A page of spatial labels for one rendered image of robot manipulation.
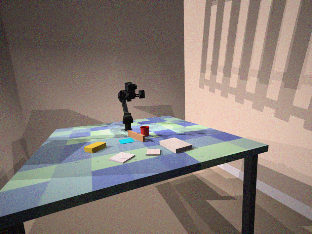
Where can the yellow rectangular block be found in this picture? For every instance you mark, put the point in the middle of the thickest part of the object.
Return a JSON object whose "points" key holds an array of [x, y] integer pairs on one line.
{"points": [[95, 147]]}

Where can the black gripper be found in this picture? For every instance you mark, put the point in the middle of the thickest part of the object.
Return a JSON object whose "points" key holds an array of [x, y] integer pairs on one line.
{"points": [[131, 94]]}

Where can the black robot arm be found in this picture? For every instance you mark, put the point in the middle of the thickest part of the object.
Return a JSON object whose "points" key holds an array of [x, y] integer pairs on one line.
{"points": [[127, 118]]}

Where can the orange flat bar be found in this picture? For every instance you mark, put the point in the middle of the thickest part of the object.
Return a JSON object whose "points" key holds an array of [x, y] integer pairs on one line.
{"points": [[136, 135]]}

